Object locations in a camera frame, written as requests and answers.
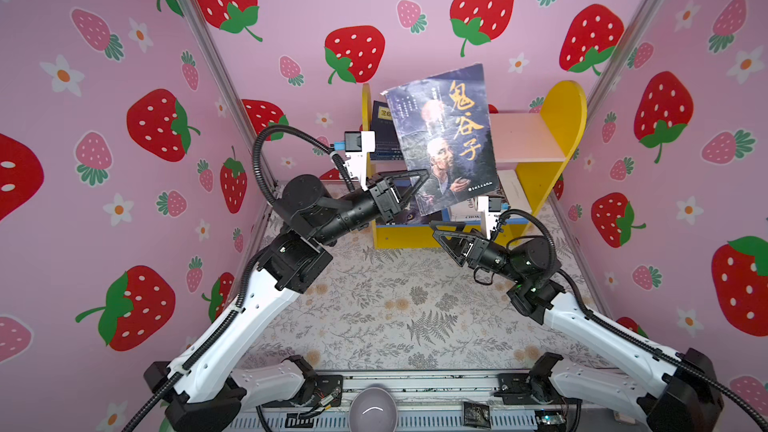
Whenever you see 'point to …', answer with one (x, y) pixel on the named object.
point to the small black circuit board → (476, 415)
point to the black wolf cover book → (411, 214)
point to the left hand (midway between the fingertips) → (425, 174)
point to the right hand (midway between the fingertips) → (432, 235)
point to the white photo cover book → (513, 200)
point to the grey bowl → (373, 409)
